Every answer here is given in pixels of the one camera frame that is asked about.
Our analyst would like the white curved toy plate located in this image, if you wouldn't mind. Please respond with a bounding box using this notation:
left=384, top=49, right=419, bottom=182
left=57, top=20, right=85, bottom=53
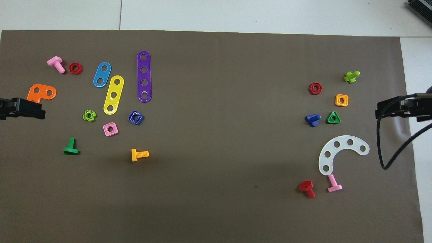
left=318, top=135, right=370, bottom=176

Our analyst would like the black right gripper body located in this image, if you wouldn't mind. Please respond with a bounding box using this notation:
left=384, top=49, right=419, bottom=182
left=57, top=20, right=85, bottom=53
left=402, top=86, right=432, bottom=116

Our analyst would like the purple four-hole toy strip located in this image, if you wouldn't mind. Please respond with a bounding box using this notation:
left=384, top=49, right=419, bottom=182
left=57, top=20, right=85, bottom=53
left=137, top=51, right=152, bottom=103

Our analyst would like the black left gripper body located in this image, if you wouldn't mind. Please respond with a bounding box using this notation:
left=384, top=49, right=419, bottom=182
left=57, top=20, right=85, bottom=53
left=0, top=99, right=15, bottom=120

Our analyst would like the green triangular toy nut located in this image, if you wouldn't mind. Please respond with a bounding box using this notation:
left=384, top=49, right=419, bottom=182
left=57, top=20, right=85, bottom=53
left=326, top=111, right=341, bottom=125

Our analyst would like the green toy screw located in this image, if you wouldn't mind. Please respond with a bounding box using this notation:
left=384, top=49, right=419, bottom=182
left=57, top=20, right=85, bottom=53
left=63, top=137, right=80, bottom=156

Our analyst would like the orange toy screw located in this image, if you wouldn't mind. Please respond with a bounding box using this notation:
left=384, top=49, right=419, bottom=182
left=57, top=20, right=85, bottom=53
left=131, top=148, right=150, bottom=162

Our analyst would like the orange angled toy plate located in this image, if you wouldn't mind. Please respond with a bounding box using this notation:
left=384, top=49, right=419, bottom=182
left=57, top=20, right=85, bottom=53
left=26, top=84, right=57, bottom=104

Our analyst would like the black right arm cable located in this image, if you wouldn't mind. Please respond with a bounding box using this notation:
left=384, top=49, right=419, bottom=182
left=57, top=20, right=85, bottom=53
left=376, top=96, right=432, bottom=170

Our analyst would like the lime cross-head toy screw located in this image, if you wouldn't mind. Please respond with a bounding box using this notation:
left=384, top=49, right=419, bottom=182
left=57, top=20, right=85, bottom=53
left=343, top=71, right=360, bottom=84

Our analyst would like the brown table mat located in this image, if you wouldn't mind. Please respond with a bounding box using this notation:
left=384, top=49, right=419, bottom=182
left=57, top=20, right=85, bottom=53
left=0, top=30, right=425, bottom=243

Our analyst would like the red toy screw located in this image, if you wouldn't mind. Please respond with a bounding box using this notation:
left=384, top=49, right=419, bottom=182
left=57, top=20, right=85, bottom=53
left=299, top=180, right=316, bottom=199

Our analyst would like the pink toy screw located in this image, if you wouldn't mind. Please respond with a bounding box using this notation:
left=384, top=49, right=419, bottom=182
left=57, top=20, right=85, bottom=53
left=47, top=56, right=66, bottom=74
left=327, top=174, right=343, bottom=193

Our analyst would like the blue two-hole toy strip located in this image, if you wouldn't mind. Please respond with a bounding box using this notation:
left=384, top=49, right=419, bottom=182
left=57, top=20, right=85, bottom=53
left=93, top=62, right=112, bottom=88

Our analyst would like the yellow three-hole toy strip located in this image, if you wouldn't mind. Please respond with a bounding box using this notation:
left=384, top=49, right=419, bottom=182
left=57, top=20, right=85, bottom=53
left=103, top=75, right=125, bottom=115

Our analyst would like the blue square toy nut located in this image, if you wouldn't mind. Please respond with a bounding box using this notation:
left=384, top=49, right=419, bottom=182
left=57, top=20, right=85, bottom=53
left=128, top=110, right=144, bottom=126

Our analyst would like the black ribbed device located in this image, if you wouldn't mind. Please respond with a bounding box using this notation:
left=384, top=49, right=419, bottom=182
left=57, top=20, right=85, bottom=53
left=406, top=0, right=432, bottom=25

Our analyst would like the pink square toy nut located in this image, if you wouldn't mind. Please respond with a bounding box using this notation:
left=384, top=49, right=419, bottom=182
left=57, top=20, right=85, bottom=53
left=103, top=122, right=119, bottom=137

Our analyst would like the blue triangle-head toy screw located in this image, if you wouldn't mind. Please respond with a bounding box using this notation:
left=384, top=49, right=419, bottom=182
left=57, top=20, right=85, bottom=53
left=305, top=114, right=322, bottom=128

